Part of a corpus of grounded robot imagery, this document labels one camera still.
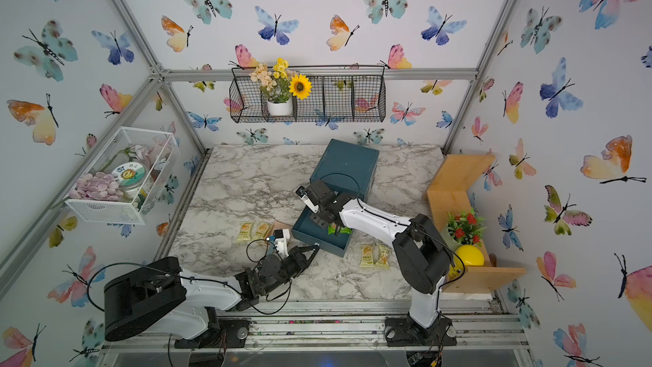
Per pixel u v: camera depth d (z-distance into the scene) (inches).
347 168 33.6
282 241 30.1
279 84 33.4
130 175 25.8
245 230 36.8
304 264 27.9
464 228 29.4
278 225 37.5
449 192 38.0
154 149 31.1
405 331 28.7
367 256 34.6
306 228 34.2
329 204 25.6
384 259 34.0
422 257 18.4
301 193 31.1
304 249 31.0
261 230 36.8
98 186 23.5
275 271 24.4
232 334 29.3
